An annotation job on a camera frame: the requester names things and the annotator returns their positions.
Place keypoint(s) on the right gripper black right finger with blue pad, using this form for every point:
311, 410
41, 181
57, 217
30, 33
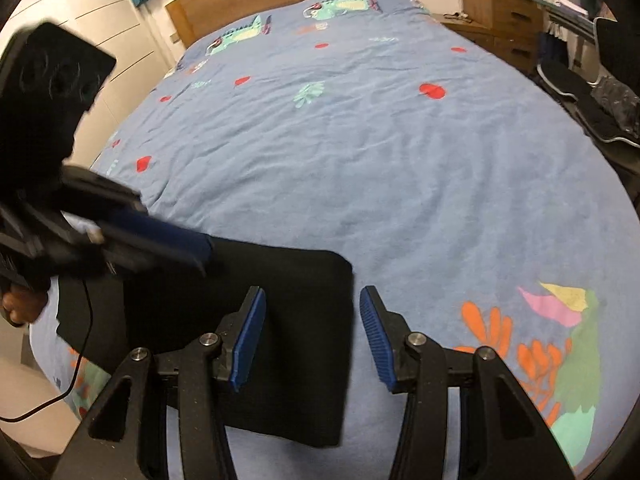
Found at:
386, 334

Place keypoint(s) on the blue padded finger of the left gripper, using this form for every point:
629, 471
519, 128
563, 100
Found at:
160, 239

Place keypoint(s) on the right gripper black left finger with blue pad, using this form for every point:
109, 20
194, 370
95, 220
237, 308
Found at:
239, 333

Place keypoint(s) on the black pants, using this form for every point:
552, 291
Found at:
290, 366

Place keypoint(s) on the person's left hand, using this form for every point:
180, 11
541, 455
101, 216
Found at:
21, 305

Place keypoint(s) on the white sliding wardrobe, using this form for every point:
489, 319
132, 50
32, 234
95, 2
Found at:
71, 72

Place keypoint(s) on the blue patterned bed cover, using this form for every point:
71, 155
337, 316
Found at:
473, 203

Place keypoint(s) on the black office chair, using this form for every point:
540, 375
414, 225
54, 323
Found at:
607, 107

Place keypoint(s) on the wooden drawer chest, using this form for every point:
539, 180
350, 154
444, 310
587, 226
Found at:
508, 29

